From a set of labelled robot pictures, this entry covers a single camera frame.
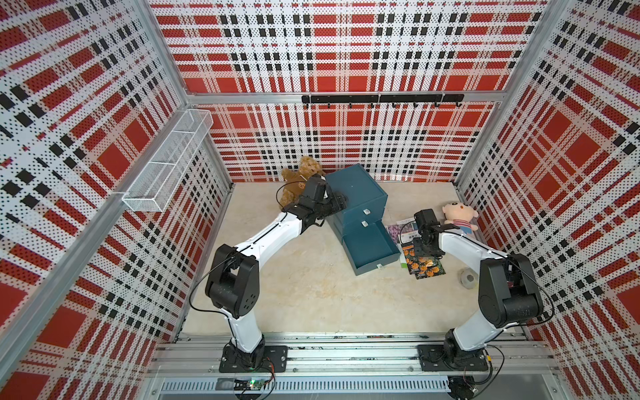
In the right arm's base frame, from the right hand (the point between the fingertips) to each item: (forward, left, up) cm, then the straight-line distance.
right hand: (431, 248), depth 92 cm
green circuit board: (-42, +59, -3) cm, 72 cm away
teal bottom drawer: (+1, +23, 0) cm, 23 cm away
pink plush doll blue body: (+15, -16, +1) cm, 22 cm away
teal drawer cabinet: (+18, +27, +17) cm, 36 cm away
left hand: (+11, +32, +15) cm, 37 cm away
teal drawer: (+8, +25, +6) cm, 27 cm away
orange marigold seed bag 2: (-6, +3, -3) cm, 7 cm away
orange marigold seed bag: (0, +7, -4) cm, 8 cm away
